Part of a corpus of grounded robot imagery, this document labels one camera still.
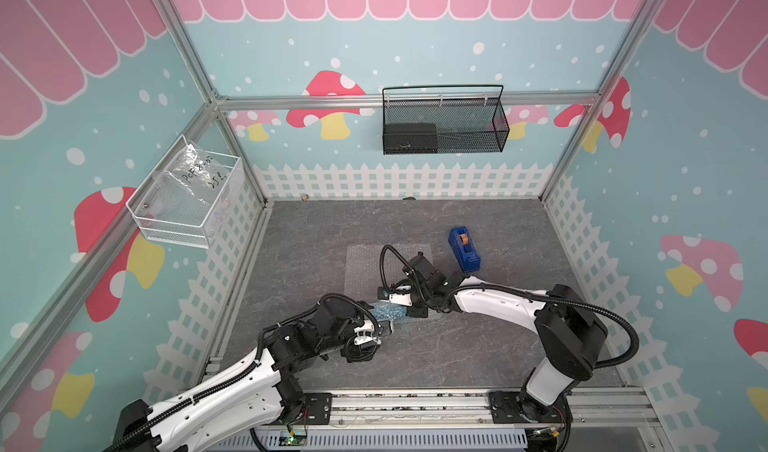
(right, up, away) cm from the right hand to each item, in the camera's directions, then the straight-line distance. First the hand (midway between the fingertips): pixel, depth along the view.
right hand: (402, 296), depth 88 cm
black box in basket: (+2, +47, +1) cm, 47 cm away
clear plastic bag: (-55, +29, -14) cm, 64 cm away
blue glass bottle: (-4, -4, -3) cm, 6 cm away
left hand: (-9, -5, -11) cm, 15 cm away
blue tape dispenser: (+20, +16, +12) cm, 28 cm away
